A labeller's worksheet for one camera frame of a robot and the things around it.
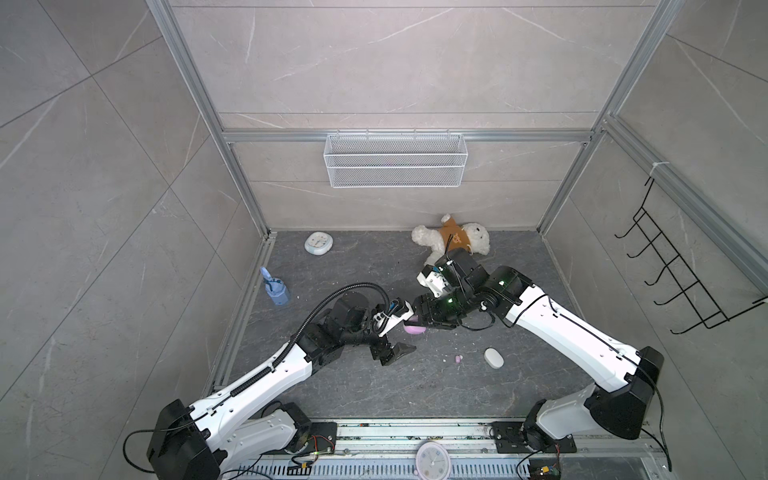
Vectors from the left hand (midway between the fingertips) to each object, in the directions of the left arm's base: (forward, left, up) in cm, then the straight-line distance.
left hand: (406, 325), depth 72 cm
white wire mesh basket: (+57, -1, +10) cm, 58 cm away
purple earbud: (-2, -16, -19) cm, 25 cm away
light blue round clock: (+45, +30, -18) cm, 57 cm away
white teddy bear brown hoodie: (+39, -16, -12) cm, 44 cm away
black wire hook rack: (-7, -60, +15) cm, 62 cm away
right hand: (-1, -2, +3) cm, 4 cm away
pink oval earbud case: (-4, -2, +5) cm, 6 cm away
